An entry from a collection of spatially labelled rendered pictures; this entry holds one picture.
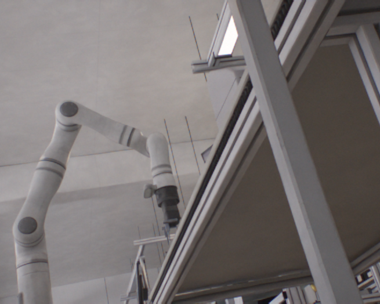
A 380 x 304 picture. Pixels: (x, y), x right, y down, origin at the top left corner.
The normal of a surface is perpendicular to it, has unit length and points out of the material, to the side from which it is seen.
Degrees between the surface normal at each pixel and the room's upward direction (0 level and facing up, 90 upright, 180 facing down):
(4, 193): 90
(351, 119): 180
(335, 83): 180
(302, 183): 90
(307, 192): 90
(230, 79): 90
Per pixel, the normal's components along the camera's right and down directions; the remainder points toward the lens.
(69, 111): 0.12, -0.39
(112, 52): 0.22, 0.89
